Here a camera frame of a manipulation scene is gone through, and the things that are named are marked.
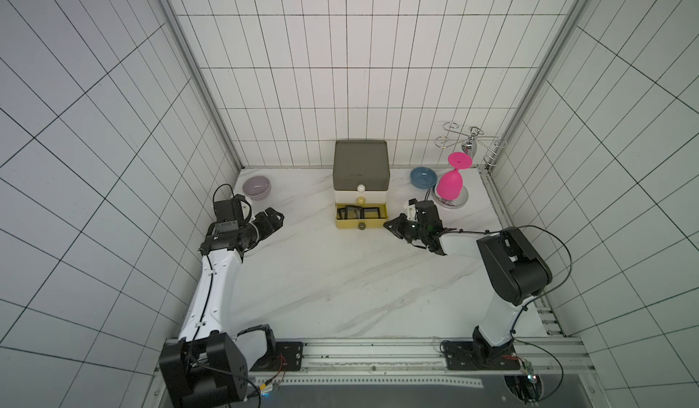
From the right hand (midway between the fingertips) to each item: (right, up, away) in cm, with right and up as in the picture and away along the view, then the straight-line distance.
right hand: (375, 225), depth 94 cm
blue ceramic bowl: (+23, +18, +20) cm, 35 cm away
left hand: (-32, +1, -13) cm, 35 cm away
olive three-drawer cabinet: (-5, +17, -4) cm, 18 cm away
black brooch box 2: (-1, +4, +8) cm, 9 cm away
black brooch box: (-9, +4, +7) cm, 12 cm away
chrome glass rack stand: (+31, +28, -6) cm, 42 cm away
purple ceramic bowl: (-48, +14, +15) cm, 52 cm away
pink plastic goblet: (+26, +15, -2) cm, 30 cm away
